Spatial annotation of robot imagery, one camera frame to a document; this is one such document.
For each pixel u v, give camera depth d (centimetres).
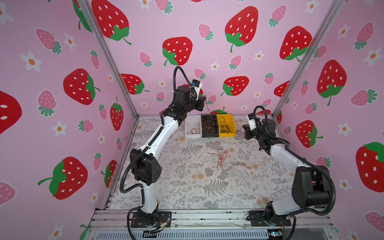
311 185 45
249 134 80
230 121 112
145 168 58
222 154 95
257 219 73
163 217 76
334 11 70
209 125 111
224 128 108
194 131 110
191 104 69
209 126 111
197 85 68
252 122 78
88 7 68
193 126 115
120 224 73
